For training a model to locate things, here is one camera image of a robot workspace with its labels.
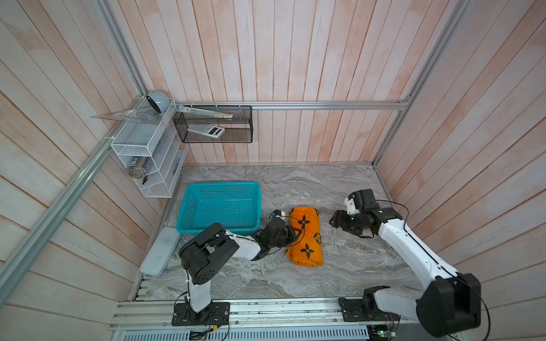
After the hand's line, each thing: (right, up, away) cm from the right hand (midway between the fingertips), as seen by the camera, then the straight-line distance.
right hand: (335, 220), depth 84 cm
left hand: (-13, -7, +4) cm, 15 cm away
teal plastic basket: (-43, +4, +19) cm, 47 cm away
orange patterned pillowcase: (-13, -11, -5) cm, 17 cm away
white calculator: (-56, +40, +14) cm, 71 cm away
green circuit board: (+12, -35, -15) cm, 40 cm away
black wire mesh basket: (-54, +45, +19) cm, 73 cm away
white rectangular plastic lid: (-72, -16, -2) cm, 74 cm away
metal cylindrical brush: (-76, +20, -8) cm, 79 cm away
